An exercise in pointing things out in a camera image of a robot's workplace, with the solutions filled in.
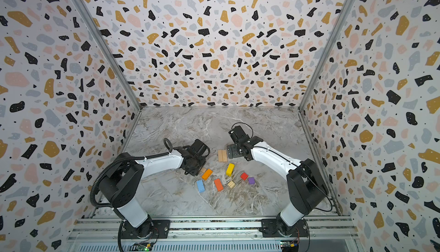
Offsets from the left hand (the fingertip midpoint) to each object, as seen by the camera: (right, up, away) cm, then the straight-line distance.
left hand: (206, 163), depth 91 cm
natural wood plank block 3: (-1, -3, -2) cm, 4 cm away
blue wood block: (-2, -10, -5) cm, 12 cm away
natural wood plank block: (+7, +4, +7) cm, 10 cm away
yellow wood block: (+13, -3, -1) cm, 13 cm away
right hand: (+16, +9, -2) cm, 18 cm away
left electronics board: (-23, -29, -21) cm, 43 cm away
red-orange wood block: (+6, -10, -3) cm, 13 cm away
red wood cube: (+20, -7, -1) cm, 21 cm away
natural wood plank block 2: (+9, +3, +6) cm, 11 cm away
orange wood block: (+1, -5, -1) cm, 5 cm away
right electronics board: (+37, -30, -19) cm, 52 cm away
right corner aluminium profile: (+65, +57, +5) cm, 87 cm away
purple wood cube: (+24, -8, -3) cm, 25 cm away
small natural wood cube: (+13, -9, -5) cm, 17 cm away
